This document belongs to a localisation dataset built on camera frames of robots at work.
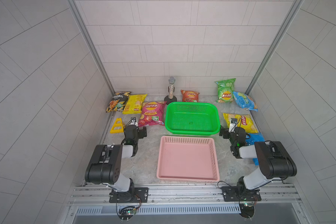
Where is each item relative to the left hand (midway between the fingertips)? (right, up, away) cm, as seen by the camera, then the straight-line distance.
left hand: (138, 124), depth 95 cm
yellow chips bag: (-5, +14, +8) cm, 17 cm away
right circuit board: (+62, -40, -26) cm, 78 cm away
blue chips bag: (+72, -7, -10) cm, 73 cm away
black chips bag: (-18, +16, +10) cm, 26 cm away
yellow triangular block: (-14, -4, -2) cm, 15 cm away
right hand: (+61, 0, 0) cm, 61 cm away
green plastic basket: (+37, +3, +7) cm, 38 cm away
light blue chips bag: (+76, +16, +5) cm, 77 cm away
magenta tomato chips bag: (+10, +8, +1) cm, 12 cm away
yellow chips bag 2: (+73, +2, +1) cm, 73 cm away
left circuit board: (+2, -38, -30) cm, 48 cm away
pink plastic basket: (+33, -20, -10) cm, 40 cm away
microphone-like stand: (+22, +19, +12) cm, 32 cm away
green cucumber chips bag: (+64, +25, +12) cm, 70 cm away
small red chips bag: (+37, +21, +13) cm, 44 cm away
